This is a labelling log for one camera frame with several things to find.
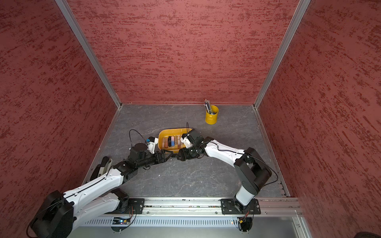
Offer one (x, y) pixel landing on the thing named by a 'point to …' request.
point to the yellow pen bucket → (211, 118)
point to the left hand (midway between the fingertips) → (169, 157)
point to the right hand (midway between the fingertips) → (182, 159)
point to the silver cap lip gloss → (166, 142)
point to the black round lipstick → (169, 141)
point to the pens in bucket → (207, 103)
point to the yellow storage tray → (168, 132)
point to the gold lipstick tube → (175, 140)
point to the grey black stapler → (101, 169)
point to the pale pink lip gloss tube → (178, 141)
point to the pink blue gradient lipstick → (172, 141)
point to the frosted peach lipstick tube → (163, 142)
